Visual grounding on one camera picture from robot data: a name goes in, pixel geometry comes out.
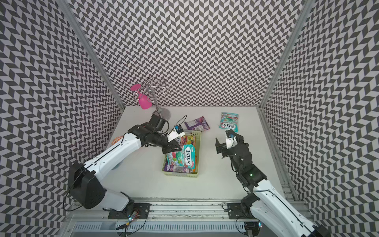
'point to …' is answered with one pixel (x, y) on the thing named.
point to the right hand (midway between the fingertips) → (226, 138)
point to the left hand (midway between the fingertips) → (178, 149)
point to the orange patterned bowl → (116, 139)
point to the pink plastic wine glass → (145, 101)
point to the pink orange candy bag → (187, 139)
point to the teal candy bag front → (186, 157)
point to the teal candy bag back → (229, 120)
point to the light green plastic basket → (198, 137)
